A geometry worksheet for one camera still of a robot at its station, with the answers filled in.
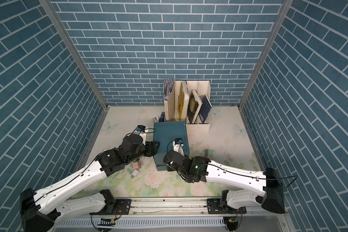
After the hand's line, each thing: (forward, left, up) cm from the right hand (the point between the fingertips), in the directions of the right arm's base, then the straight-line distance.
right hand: (169, 160), depth 73 cm
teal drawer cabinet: (+13, +4, +5) cm, 14 cm away
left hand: (+6, +6, +4) cm, 9 cm away
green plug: (+14, -23, -16) cm, 31 cm away
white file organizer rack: (+55, -16, +5) cm, 58 cm away
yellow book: (+38, -4, +6) cm, 39 cm away
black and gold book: (+41, -11, 0) cm, 43 cm away
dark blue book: (+43, -20, -6) cm, 48 cm away
